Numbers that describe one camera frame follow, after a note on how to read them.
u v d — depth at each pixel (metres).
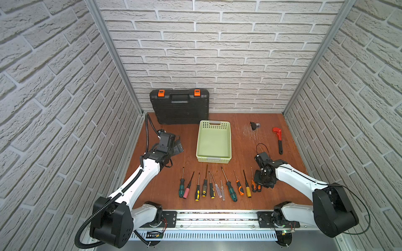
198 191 0.81
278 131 1.07
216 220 0.75
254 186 0.83
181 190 0.81
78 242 0.36
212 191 0.81
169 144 0.64
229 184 0.84
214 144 1.01
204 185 0.84
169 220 0.73
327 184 0.46
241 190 0.82
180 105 0.96
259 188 0.81
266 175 0.65
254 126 1.10
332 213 0.42
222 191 0.81
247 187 0.83
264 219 0.74
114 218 0.39
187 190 0.82
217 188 0.83
